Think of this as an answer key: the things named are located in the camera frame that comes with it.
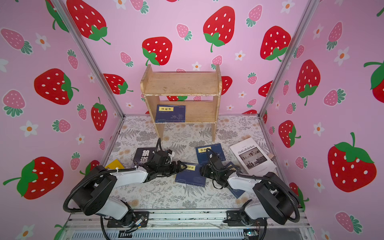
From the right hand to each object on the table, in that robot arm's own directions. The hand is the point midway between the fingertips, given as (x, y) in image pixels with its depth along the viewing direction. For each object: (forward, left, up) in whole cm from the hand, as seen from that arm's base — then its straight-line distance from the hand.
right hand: (200, 170), depth 89 cm
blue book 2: (-3, +5, -2) cm, 6 cm away
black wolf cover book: (+6, +38, +1) cm, 39 cm away
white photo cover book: (+12, -31, 0) cm, 33 cm away
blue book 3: (+12, 0, -2) cm, 12 cm away
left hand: (-1, +10, +2) cm, 10 cm away
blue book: (+26, +23, +21) cm, 41 cm away
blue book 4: (-10, -22, -3) cm, 24 cm away
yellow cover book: (-2, +55, -1) cm, 55 cm away
